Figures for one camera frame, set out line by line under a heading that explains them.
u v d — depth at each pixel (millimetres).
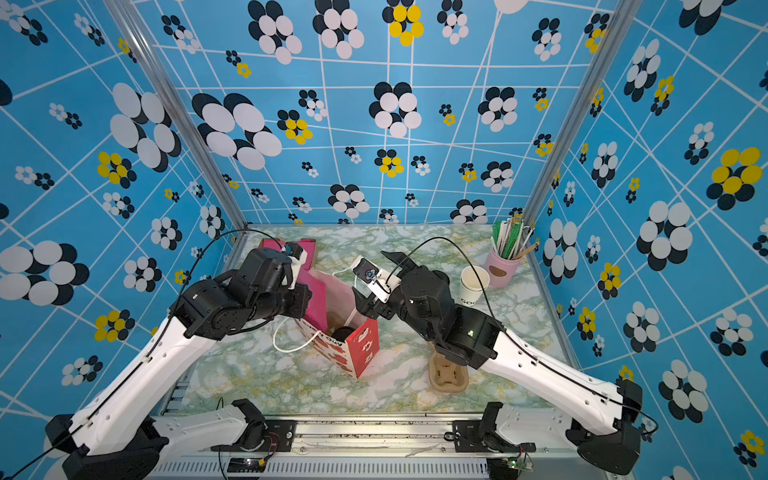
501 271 956
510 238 937
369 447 734
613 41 719
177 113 856
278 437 726
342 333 642
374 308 529
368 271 476
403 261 556
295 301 579
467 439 715
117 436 380
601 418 381
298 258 598
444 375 815
